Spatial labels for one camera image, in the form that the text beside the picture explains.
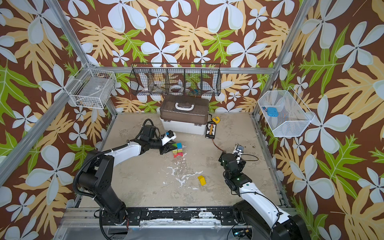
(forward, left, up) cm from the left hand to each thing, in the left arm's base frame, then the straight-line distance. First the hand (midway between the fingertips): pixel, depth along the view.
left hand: (174, 142), depth 90 cm
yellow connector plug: (+27, -31, -9) cm, 42 cm away
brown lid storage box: (+16, -6, +7) cm, 19 cm away
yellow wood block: (-20, -17, -10) cm, 28 cm away
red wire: (+4, -28, -11) cm, 30 cm away
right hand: (-8, -33, 0) cm, 34 cm away
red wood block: (-4, -3, -8) cm, 10 cm away
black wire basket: (+37, -16, +20) cm, 45 cm away
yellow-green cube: (-5, -1, -4) cm, 6 cm away
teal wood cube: (-3, -4, 0) cm, 4 cm away
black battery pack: (+16, -25, -10) cm, 31 cm away
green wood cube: (-2, -1, 0) cm, 2 cm away
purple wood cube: (-4, -3, -2) cm, 5 cm away
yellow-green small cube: (-4, -4, -4) cm, 7 cm away
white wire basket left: (+23, +48, +22) cm, 58 cm away
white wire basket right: (+4, -64, +21) cm, 68 cm away
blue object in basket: (+11, -57, +16) cm, 60 cm away
